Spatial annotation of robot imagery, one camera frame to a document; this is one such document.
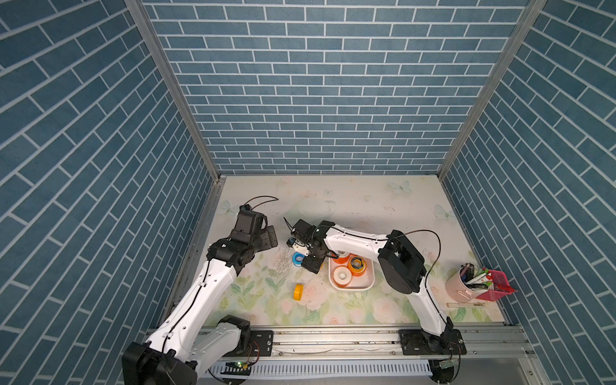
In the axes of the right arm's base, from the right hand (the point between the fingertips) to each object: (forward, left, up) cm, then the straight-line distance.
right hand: (314, 261), depth 92 cm
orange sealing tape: (-6, -11, +1) cm, 12 cm away
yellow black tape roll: (-2, -16, +3) cm, 16 cm away
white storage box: (-7, -19, 0) cm, 20 cm away
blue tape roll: (-2, +7, +1) cm, 7 cm away
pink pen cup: (-10, -49, +7) cm, 50 cm away
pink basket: (-7, -63, +7) cm, 64 cm away
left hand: (0, +15, +17) cm, 23 cm away
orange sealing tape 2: (0, -10, +2) cm, 11 cm away
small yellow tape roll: (-14, +4, +4) cm, 15 cm away
